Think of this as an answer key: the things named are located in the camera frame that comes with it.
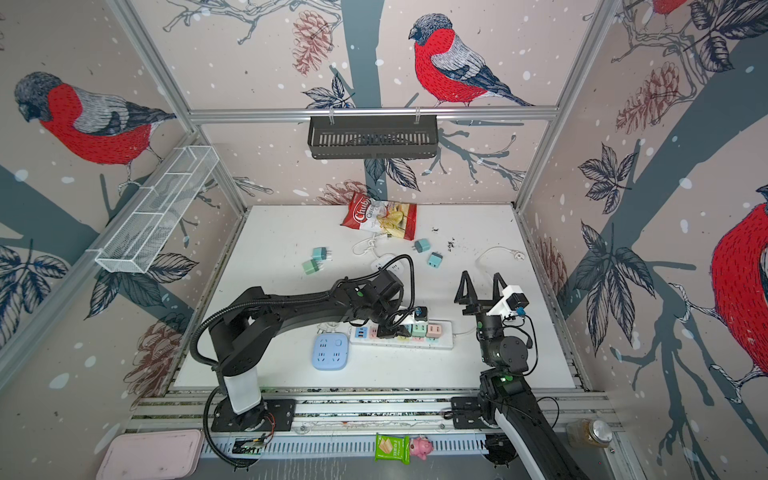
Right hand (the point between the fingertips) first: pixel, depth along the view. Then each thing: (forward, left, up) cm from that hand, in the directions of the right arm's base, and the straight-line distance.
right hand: (477, 278), depth 71 cm
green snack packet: (-33, +20, -23) cm, 44 cm away
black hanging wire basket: (+56, +37, +4) cm, 67 cm away
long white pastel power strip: (-7, +29, -21) cm, 36 cm away
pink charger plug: (-6, +9, -18) cm, 21 cm away
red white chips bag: (+39, +22, -21) cm, 50 cm away
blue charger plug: (+22, +8, -23) cm, 33 cm away
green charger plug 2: (+16, +51, -21) cm, 57 cm away
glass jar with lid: (-28, -23, -16) cm, 40 cm away
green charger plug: (-6, +14, -18) cm, 23 cm away
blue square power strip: (-12, +39, -21) cm, 46 cm away
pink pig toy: (-32, +13, -22) cm, 41 cm away
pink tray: (-37, +76, -22) cm, 87 cm away
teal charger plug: (+27, +12, -22) cm, 37 cm away
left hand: (-5, +17, -19) cm, 26 cm away
